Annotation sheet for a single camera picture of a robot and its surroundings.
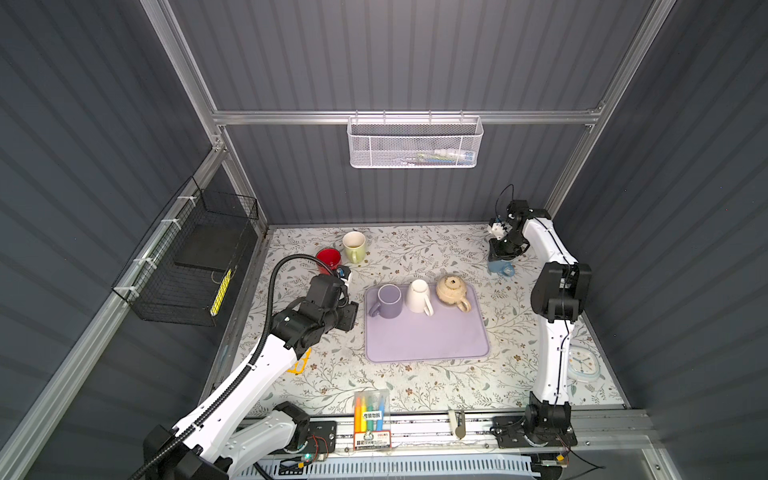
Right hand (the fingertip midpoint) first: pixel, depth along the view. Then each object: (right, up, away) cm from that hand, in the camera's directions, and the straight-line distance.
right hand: (498, 258), depth 102 cm
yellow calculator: (-64, -31, -18) cm, 73 cm away
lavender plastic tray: (-20, -24, -10) cm, 32 cm away
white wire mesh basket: (-30, +48, +21) cm, 61 cm away
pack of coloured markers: (-42, -43, -27) cm, 66 cm away
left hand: (-49, -12, -25) cm, 56 cm away
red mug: (-58, 0, 0) cm, 58 cm away
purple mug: (-38, -13, -12) cm, 42 cm away
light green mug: (-50, +4, 0) cm, 50 cm away
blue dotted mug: (+1, -3, -2) cm, 4 cm away
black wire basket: (-89, -4, -32) cm, 94 cm away
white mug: (-29, -12, -11) cm, 34 cm away
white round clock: (+16, -29, -20) cm, 39 cm away
